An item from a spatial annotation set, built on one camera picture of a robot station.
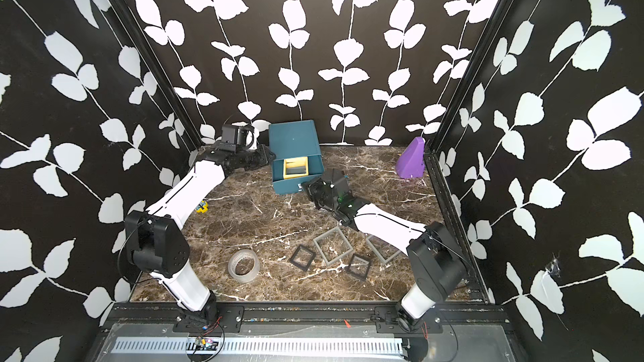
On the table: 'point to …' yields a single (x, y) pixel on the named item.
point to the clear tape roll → (236, 258)
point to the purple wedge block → (410, 163)
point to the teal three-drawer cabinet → (295, 153)
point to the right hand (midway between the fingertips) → (296, 178)
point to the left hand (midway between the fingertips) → (276, 152)
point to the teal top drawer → (315, 165)
